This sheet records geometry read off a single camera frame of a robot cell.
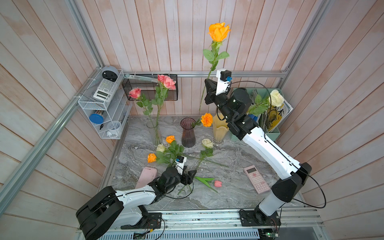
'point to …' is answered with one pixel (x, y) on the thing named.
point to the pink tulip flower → (207, 181)
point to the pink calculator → (257, 179)
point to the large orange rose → (164, 157)
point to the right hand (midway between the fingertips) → (204, 79)
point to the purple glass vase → (188, 134)
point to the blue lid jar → (96, 118)
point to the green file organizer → (260, 119)
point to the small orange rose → (174, 150)
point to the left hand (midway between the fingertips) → (190, 170)
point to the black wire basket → (140, 84)
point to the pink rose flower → (142, 101)
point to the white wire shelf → (110, 111)
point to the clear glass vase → (154, 132)
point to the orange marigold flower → (206, 120)
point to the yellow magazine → (275, 116)
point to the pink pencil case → (146, 174)
